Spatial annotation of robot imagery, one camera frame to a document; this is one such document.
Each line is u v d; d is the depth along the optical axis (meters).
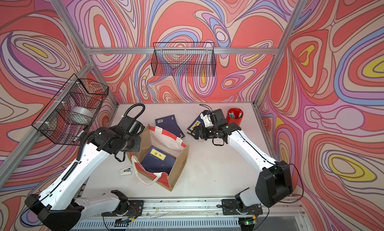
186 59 0.96
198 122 1.02
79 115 0.70
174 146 0.78
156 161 0.85
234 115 0.99
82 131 0.73
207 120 0.74
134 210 0.72
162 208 0.75
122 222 0.71
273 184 0.41
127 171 0.85
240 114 0.96
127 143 0.52
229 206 0.74
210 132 0.69
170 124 1.04
